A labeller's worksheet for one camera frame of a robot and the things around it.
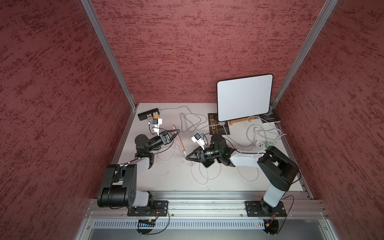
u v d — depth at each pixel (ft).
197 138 2.48
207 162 2.90
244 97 3.21
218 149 2.30
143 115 3.61
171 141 2.34
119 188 1.43
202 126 3.52
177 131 2.43
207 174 2.80
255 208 2.43
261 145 3.12
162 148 2.46
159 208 2.42
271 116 3.86
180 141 2.42
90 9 2.33
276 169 1.57
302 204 2.60
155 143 2.34
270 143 3.00
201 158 2.34
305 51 2.87
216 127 3.49
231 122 3.51
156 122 2.43
